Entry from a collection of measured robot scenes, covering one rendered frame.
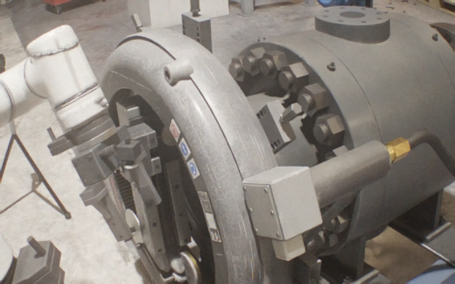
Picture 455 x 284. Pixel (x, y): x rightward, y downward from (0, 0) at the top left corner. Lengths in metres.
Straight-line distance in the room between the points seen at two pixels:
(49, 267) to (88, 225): 1.88
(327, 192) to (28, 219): 1.78
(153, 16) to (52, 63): 4.21
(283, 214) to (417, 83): 0.64
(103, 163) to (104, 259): 1.34
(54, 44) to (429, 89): 0.95
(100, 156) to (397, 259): 1.42
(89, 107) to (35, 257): 0.38
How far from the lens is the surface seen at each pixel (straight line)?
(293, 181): 0.99
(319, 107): 1.33
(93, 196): 0.92
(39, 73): 0.97
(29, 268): 0.62
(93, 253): 2.31
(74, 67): 0.95
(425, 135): 1.25
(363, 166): 1.09
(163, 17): 5.17
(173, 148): 1.37
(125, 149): 0.96
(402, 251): 2.19
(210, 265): 1.56
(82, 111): 0.95
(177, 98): 1.11
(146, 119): 1.31
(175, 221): 1.47
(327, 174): 1.05
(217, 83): 1.11
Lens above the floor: 1.31
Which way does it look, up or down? 26 degrees down
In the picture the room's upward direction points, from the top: 6 degrees counter-clockwise
